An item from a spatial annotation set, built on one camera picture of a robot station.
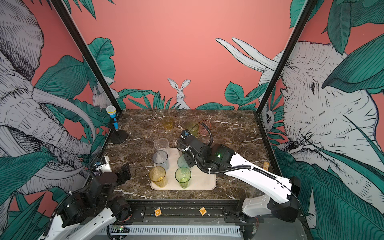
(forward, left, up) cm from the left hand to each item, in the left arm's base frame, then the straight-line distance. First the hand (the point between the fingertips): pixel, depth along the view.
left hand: (121, 165), depth 70 cm
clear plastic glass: (+25, -13, -22) cm, 36 cm away
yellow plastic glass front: (+40, -16, -18) cm, 47 cm away
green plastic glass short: (+34, -36, -19) cm, 53 cm away
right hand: (+3, -31, +7) cm, 32 cm away
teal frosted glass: (+7, -28, -15) cm, 32 cm away
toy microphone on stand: (+30, +19, -19) cm, 40 cm away
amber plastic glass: (-1, -14, -13) cm, 19 cm away
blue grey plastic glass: (+10, -15, -14) cm, 23 cm away
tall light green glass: (-3, -29, -9) cm, 30 cm away
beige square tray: (-2, -38, -20) cm, 43 cm away
